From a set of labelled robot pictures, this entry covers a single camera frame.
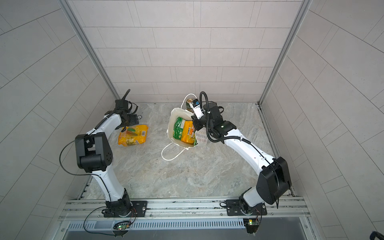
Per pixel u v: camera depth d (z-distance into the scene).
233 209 0.71
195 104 0.66
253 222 0.69
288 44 0.84
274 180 0.41
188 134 0.86
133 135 0.91
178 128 0.89
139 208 0.72
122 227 0.64
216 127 0.58
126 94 0.72
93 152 0.50
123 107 0.75
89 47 0.84
